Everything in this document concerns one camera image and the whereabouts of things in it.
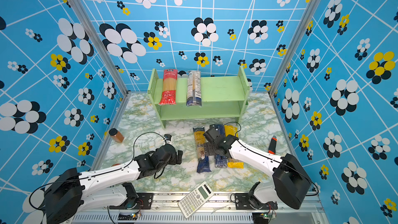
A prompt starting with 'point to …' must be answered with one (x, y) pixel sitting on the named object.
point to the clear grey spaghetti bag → (194, 95)
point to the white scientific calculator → (194, 201)
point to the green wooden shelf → (222, 97)
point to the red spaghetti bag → (169, 95)
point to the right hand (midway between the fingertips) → (214, 146)
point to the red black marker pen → (272, 146)
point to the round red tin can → (115, 164)
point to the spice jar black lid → (113, 131)
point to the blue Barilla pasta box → (219, 161)
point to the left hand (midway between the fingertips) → (178, 152)
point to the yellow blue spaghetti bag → (203, 163)
